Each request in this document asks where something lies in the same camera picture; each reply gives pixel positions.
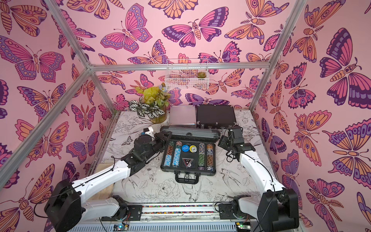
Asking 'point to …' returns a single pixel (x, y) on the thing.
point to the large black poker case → (191, 152)
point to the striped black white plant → (142, 109)
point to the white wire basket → (187, 74)
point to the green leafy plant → (155, 95)
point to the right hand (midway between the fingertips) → (224, 141)
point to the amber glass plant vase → (162, 118)
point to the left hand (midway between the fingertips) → (174, 132)
